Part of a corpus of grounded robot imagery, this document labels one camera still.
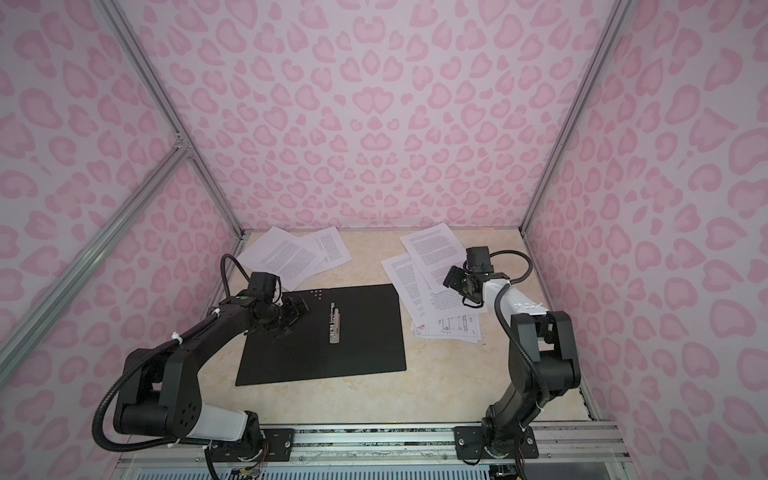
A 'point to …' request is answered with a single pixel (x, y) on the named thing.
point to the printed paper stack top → (421, 301)
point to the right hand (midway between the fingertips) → (455, 280)
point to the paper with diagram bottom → (464, 328)
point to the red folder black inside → (349, 330)
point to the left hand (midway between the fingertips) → (305, 314)
